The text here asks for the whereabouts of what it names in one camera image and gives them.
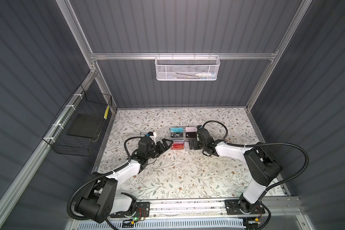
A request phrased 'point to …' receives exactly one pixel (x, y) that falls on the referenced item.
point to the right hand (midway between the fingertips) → (196, 142)
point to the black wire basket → (83, 102)
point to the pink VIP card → (191, 129)
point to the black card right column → (191, 134)
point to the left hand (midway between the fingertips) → (170, 144)
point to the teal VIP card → (177, 132)
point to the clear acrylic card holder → (182, 140)
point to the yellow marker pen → (106, 112)
